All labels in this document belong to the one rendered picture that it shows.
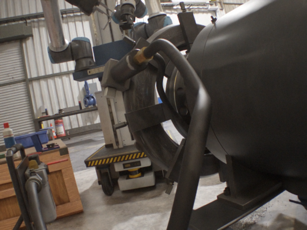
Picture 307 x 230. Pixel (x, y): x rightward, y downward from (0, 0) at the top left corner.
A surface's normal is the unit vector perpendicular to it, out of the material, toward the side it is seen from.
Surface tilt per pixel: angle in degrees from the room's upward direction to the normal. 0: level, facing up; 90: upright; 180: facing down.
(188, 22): 90
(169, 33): 90
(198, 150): 77
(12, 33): 90
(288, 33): 70
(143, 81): 90
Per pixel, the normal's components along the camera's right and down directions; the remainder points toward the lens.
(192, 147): -0.36, -0.30
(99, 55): -0.05, 0.07
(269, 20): -0.87, -0.33
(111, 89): 0.40, -0.03
